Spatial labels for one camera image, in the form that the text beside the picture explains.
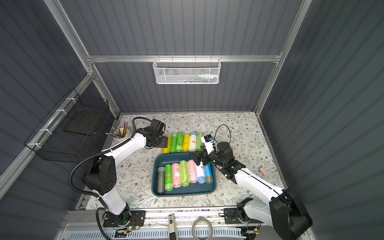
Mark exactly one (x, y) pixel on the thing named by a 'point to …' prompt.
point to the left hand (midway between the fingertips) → (163, 143)
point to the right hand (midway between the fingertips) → (198, 150)
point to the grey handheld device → (172, 226)
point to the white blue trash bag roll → (193, 141)
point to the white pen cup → (123, 132)
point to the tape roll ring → (210, 224)
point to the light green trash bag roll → (199, 142)
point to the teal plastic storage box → (160, 160)
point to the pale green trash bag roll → (184, 173)
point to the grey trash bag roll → (160, 181)
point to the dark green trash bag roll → (179, 142)
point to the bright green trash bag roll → (173, 148)
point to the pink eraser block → (263, 171)
